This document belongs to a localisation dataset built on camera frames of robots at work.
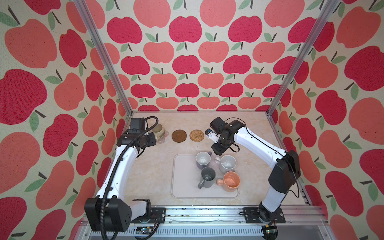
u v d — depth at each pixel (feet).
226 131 1.96
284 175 1.66
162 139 3.41
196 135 3.49
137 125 1.96
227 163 3.00
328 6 2.27
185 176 2.98
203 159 3.08
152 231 2.27
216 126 2.35
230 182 2.75
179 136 3.51
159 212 2.50
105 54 2.85
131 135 1.94
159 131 3.23
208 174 2.75
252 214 2.43
